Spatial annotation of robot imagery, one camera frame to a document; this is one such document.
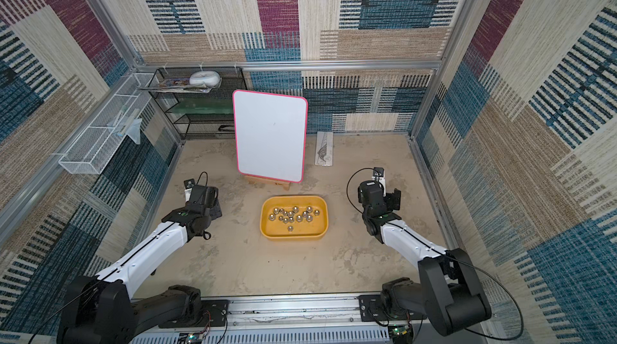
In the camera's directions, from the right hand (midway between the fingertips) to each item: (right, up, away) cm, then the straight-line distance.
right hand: (382, 186), depth 88 cm
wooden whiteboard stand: (-47, 0, +15) cm, 49 cm away
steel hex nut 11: (-28, -11, +6) cm, 31 cm away
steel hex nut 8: (-26, -13, +5) cm, 30 cm away
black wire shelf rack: (-74, +36, +19) cm, 84 cm away
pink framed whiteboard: (-41, +20, +5) cm, 46 cm away
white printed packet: (-19, +16, +27) cm, 37 cm away
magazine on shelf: (-74, +37, +3) cm, 83 cm away
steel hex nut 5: (-34, -11, +6) cm, 37 cm away
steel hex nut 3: (-38, -13, +5) cm, 40 cm away
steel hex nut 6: (-32, -10, +6) cm, 34 cm away
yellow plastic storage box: (-32, -13, +5) cm, 35 cm away
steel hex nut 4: (-37, -10, +7) cm, 39 cm away
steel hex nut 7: (-30, -13, +5) cm, 33 cm away
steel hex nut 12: (-34, -16, +3) cm, 37 cm away
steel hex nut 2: (-39, -10, +6) cm, 41 cm away
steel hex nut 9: (-26, -10, +6) cm, 29 cm away
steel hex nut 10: (-36, -14, +5) cm, 38 cm away
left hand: (-65, -7, -2) cm, 66 cm away
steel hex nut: (-41, -13, +6) cm, 43 cm away
